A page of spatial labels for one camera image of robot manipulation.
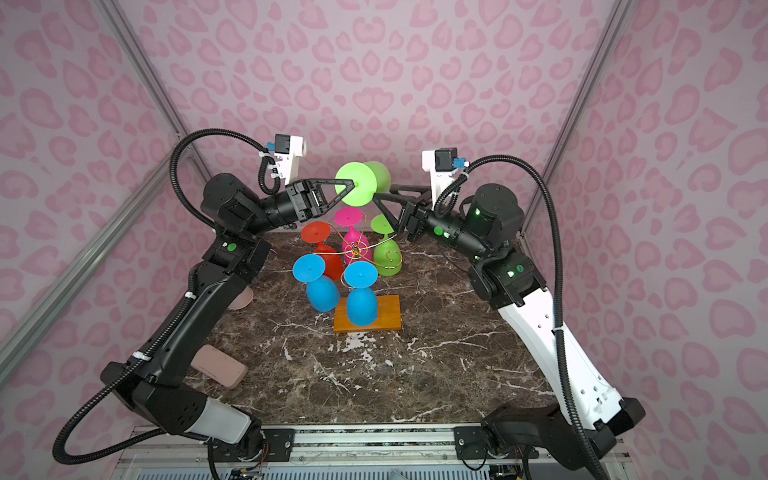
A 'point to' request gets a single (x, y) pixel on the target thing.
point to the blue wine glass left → (321, 291)
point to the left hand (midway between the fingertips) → (351, 184)
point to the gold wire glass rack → (357, 250)
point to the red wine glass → (317, 232)
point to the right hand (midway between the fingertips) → (383, 194)
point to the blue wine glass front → (363, 298)
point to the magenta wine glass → (351, 217)
